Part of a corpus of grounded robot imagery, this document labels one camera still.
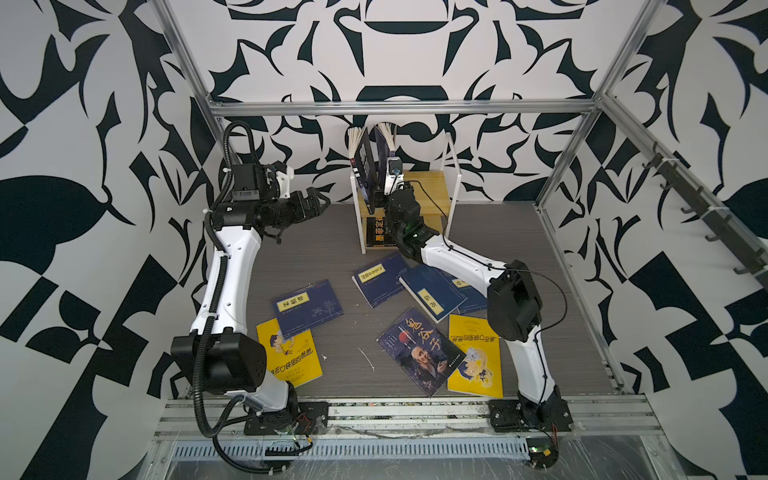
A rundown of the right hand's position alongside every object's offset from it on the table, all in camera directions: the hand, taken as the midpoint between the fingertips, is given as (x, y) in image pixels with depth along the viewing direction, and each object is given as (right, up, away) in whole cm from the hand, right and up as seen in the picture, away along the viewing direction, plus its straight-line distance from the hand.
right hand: (390, 168), depth 81 cm
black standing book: (-7, 0, +2) cm, 7 cm away
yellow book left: (-26, -52, +1) cm, 58 cm away
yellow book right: (+24, -54, -1) cm, 59 cm away
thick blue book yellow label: (+14, -35, +15) cm, 40 cm away
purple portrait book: (+9, -50, +2) cm, 51 cm away
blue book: (-3, -33, +17) cm, 37 cm away
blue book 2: (-25, -40, +10) cm, 48 cm away
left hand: (-19, -9, -6) cm, 22 cm away
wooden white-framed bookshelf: (+17, -3, +23) cm, 28 cm away
